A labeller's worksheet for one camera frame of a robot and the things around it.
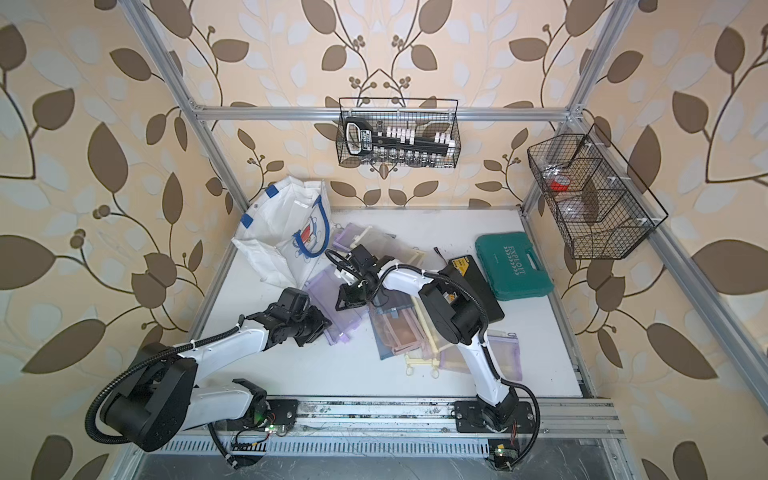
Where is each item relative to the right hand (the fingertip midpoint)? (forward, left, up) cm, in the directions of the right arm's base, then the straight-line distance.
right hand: (340, 307), depth 91 cm
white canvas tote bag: (+22, +17, +12) cm, 30 cm away
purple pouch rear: (+28, 0, +1) cm, 28 cm away
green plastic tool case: (+11, -56, +2) cm, 57 cm away
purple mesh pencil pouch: (+5, +5, +1) cm, 8 cm away
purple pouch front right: (-14, -48, -2) cm, 50 cm away
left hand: (-5, +3, 0) cm, 5 cm away
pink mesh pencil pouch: (-7, -18, +1) cm, 19 cm away
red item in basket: (+19, -64, +30) cm, 73 cm away
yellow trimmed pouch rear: (+22, -12, +2) cm, 25 cm away
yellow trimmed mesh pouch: (-20, -25, +26) cm, 41 cm away
